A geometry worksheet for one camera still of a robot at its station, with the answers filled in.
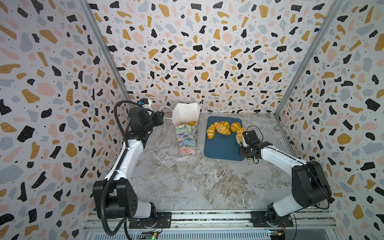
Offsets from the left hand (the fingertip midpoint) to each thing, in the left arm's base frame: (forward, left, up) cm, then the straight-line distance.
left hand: (163, 109), depth 78 cm
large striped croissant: (+8, -34, -28) cm, 45 cm away
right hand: (-9, -45, -24) cm, 52 cm away
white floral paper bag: (+11, -10, -18) cm, 24 cm away
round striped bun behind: (+12, -37, -28) cm, 48 cm away
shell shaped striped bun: (+12, -45, -29) cm, 54 cm away
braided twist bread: (+8, -48, -29) cm, 57 cm away
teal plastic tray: (-4, -34, -33) cm, 47 cm away
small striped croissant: (+8, -27, -29) cm, 40 cm away
